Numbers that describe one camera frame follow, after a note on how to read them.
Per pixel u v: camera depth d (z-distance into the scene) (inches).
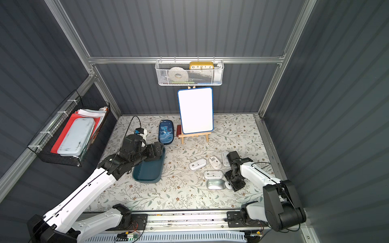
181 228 28.8
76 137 26.3
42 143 24.0
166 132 41.4
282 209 16.4
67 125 28.7
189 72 34.7
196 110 35.9
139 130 26.5
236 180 29.2
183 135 38.9
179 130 43.7
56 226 15.0
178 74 33.1
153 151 26.2
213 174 34.1
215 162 35.9
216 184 34.0
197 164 35.9
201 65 34.3
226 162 36.0
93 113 31.2
